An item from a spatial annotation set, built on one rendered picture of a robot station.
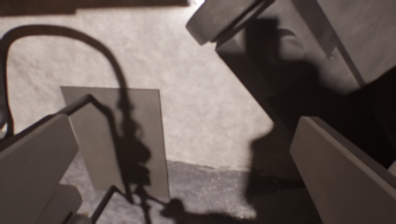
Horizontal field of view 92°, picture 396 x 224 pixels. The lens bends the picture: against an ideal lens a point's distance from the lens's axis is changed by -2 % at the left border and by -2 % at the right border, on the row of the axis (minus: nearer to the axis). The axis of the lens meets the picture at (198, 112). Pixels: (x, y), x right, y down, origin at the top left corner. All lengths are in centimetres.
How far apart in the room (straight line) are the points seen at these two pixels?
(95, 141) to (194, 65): 42
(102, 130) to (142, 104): 18
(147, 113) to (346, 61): 47
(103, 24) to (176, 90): 24
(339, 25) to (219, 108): 33
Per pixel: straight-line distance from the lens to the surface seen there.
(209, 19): 31
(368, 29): 39
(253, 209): 81
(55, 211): 48
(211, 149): 63
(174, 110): 57
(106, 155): 75
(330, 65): 35
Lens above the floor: 50
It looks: 63 degrees down
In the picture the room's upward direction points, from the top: 165 degrees counter-clockwise
